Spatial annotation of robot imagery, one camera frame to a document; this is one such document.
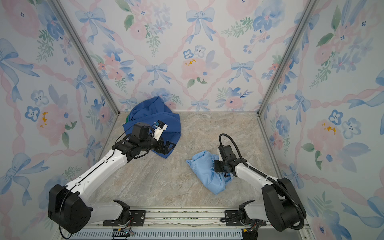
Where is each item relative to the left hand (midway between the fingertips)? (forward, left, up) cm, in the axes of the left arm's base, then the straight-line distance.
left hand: (169, 140), depth 79 cm
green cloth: (+35, +39, -22) cm, 57 cm away
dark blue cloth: (+33, +18, -11) cm, 39 cm away
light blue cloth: (-7, -18, -14) cm, 24 cm away
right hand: (-5, -27, -18) cm, 33 cm away
